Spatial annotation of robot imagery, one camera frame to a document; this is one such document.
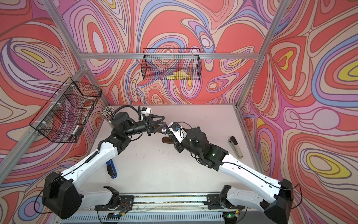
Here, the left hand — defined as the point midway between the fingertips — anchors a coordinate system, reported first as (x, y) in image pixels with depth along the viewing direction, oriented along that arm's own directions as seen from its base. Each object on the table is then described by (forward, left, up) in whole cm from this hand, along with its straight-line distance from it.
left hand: (165, 122), depth 64 cm
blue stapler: (-11, +33, -30) cm, 46 cm away
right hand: (-3, -3, -8) cm, 9 cm away
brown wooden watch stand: (+11, +3, -33) cm, 34 cm away
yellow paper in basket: (+40, -6, 0) cm, 41 cm away
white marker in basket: (+2, +49, -9) cm, 50 cm away
